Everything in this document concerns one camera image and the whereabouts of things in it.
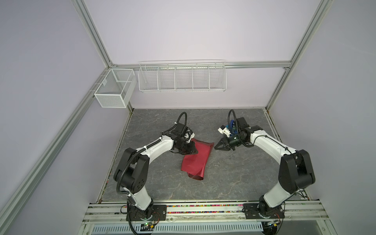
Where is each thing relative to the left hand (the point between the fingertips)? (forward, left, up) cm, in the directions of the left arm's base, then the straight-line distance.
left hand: (196, 154), depth 85 cm
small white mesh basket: (+45, +53, +14) cm, 72 cm away
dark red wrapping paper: (-5, +2, -1) cm, 6 cm away
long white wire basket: (+48, +8, +22) cm, 53 cm away
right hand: (0, -11, +4) cm, 12 cm away
